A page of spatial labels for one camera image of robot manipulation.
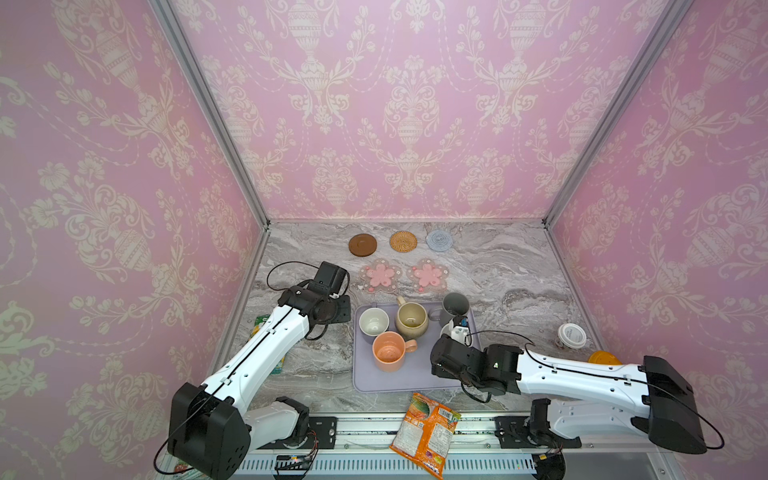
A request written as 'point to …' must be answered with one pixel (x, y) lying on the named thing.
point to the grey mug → (454, 304)
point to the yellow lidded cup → (604, 357)
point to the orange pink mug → (389, 349)
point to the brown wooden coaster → (362, 245)
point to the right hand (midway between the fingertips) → (437, 361)
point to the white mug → (447, 328)
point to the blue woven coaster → (439, 240)
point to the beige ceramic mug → (411, 318)
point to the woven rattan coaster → (403, 241)
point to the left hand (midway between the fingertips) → (344, 311)
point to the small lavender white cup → (373, 321)
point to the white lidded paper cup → (570, 335)
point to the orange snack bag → (425, 434)
